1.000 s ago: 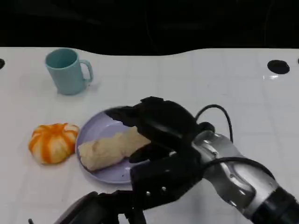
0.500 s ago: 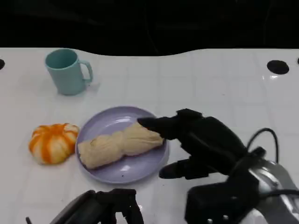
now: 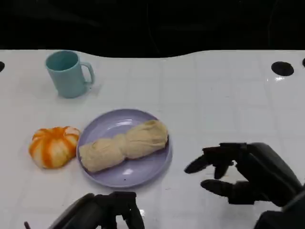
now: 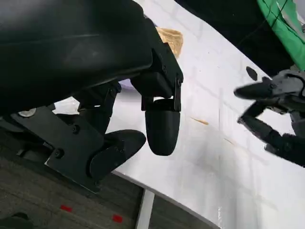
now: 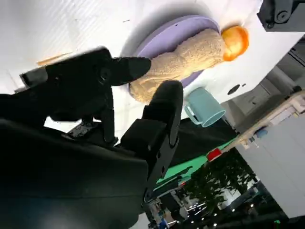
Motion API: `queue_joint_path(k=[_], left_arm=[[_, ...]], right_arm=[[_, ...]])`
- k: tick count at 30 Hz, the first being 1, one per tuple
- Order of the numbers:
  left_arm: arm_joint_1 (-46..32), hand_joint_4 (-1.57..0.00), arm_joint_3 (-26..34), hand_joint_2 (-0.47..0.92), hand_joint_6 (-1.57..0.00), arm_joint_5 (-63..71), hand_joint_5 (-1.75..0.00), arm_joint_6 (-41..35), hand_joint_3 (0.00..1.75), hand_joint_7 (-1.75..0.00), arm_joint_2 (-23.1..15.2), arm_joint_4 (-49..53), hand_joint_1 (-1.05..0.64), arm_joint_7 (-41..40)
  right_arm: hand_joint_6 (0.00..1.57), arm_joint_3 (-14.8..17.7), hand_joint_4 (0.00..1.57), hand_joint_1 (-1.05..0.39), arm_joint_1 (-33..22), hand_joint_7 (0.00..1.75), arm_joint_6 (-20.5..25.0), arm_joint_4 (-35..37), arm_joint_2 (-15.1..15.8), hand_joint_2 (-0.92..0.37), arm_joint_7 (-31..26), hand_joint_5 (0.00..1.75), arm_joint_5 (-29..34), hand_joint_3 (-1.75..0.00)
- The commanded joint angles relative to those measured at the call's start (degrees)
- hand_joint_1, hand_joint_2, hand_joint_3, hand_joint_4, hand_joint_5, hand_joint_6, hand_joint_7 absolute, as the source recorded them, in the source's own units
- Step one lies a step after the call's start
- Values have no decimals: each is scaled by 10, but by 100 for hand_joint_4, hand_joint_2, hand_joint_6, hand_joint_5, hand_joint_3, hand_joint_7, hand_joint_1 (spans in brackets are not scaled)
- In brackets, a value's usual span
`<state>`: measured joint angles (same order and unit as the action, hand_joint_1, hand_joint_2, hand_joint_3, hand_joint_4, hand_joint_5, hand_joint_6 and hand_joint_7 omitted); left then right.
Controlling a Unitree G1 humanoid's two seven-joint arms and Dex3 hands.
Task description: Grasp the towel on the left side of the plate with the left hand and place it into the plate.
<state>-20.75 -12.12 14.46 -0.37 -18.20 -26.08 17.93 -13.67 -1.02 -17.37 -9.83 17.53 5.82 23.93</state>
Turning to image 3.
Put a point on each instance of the pale green mug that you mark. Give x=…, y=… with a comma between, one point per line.
x=66, y=76

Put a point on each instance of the orange and white bread roll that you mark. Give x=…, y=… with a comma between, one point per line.
x=53, y=148

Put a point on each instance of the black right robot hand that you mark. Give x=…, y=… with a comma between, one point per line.
x=267, y=174

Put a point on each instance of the beige towel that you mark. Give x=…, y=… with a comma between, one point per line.
x=124, y=148

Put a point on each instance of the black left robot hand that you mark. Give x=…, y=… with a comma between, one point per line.
x=100, y=212

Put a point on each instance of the lilac plate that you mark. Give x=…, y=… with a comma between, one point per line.
x=133, y=177

